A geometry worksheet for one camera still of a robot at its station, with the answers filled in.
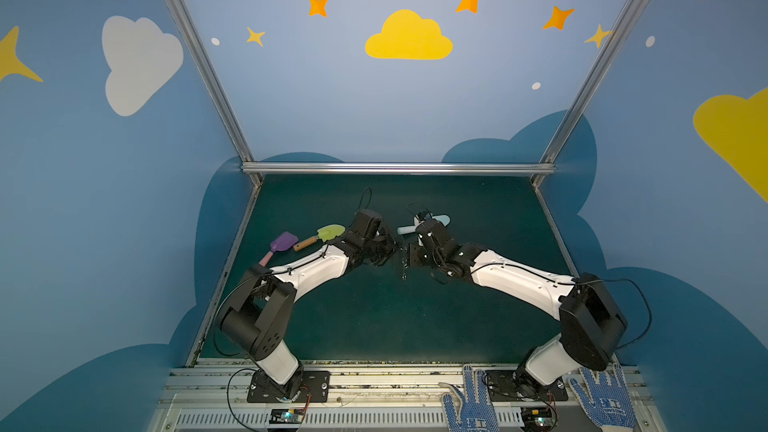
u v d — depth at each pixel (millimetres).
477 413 708
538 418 715
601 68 880
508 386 752
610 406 718
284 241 1013
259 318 448
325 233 1035
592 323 440
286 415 711
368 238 714
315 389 744
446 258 648
